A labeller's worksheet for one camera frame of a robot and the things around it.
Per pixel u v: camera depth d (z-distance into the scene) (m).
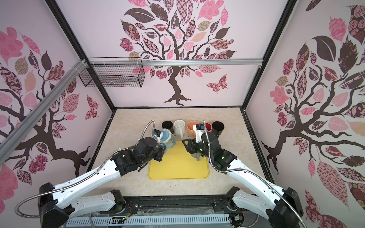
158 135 0.65
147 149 0.54
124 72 0.95
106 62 0.92
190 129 0.95
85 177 0.44
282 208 0.38
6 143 0.50
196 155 0.87
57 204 0.39
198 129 0.66
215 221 0.70
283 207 0.38
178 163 0.88
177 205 0.74
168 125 0.97
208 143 0.54
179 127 1.04
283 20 0.73
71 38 0.78
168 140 0.71
